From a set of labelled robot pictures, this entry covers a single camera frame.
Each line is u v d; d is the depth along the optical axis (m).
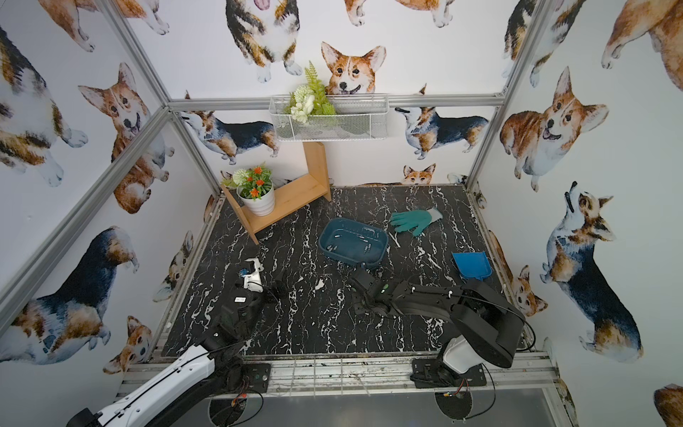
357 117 0.93
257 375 0.74
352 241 1.04
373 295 0.66
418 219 1.09
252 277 0.69
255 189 0.93
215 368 0.58
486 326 0.44
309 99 0.78
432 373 0.74
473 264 0.95
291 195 1.13
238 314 0.60
